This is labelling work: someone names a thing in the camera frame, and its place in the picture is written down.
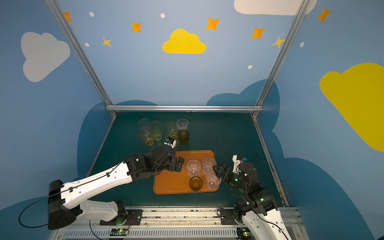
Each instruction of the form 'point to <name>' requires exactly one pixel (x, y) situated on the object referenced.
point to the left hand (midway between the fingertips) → (178, 159)
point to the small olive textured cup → (196, 183)
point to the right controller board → (244, 233)
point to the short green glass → (171, 126)
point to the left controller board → (119, 232)
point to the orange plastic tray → (169, 182)
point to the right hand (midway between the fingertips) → (219, 168)
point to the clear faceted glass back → (182, 124)
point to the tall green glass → (157, 130)
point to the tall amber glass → (145, 133)
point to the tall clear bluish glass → (144, 122)
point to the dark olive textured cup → (183, 136)
